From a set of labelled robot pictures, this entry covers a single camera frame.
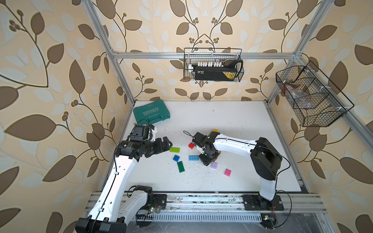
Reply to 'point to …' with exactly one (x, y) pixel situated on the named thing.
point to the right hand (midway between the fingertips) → (207, 161)
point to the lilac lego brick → (213, 165)
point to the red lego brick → (191, 145)
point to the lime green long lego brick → (175, 149)
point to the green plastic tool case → (151, 112)
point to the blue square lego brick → (176, 158)
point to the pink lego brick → (227, 172)
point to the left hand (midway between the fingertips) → (165, 145)
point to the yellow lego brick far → (215, 130)
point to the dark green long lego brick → (180, 166)
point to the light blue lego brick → (194, 158)
